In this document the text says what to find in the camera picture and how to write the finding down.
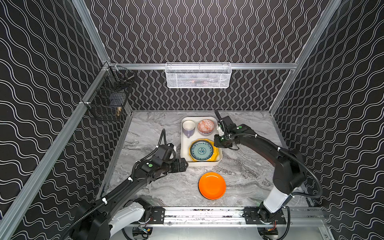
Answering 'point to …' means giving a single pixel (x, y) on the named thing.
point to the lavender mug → (188, 128)
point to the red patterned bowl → (205, 123)
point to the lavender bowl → (206, 131)
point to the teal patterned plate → (201, 151)
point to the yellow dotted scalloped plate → (215, 150)
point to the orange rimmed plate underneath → (212, 185)
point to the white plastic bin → (185, 142)
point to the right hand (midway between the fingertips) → (216, 144)
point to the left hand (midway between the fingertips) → (182, 164)
